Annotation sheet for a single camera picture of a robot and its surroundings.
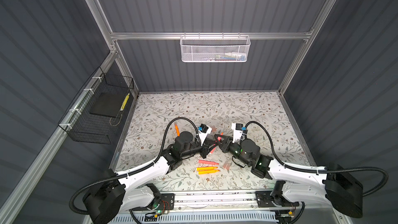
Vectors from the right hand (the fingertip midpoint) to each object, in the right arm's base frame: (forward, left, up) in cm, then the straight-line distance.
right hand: (216, 137), depth 74 cm
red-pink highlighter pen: (-4, +7, -19) cm, 21 cm away
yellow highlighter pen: (-10, +4, -20) cm, 22 cm away
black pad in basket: (+13, +53, +11) cm, 55 cm away
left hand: (-2, -1, -2) cm, 3 cm away
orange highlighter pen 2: (-8, +5, -20) cm, 22 cm away
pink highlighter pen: (-5, +2, -4) cm, 7 cm away
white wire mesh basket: (+68, -2, +8) cm, 69 cm away
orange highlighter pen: (+16, +24, -19) cm, 34 cm away
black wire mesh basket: (0, +59, +12) cm, 60 cm away
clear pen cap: (-7, -6, -19) cm, 21 cm away
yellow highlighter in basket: (+16, +46, +9) cm, 50 cm away
